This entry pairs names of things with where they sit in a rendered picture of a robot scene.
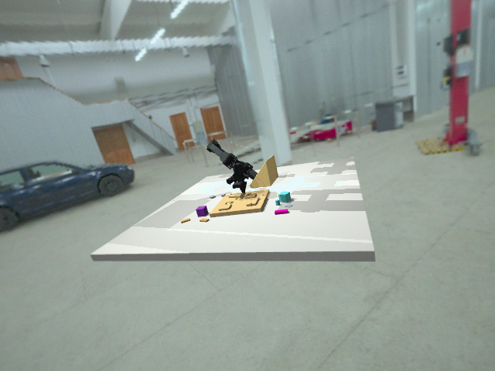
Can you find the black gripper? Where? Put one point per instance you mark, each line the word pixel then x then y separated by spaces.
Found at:
pixel 241 184

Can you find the purple cube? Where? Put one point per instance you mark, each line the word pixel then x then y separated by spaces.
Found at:
pixel 202 211

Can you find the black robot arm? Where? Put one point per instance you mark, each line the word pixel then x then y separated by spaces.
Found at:
pixel 231 161

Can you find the large teal square block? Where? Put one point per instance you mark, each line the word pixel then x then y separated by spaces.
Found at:
pixel 284 197

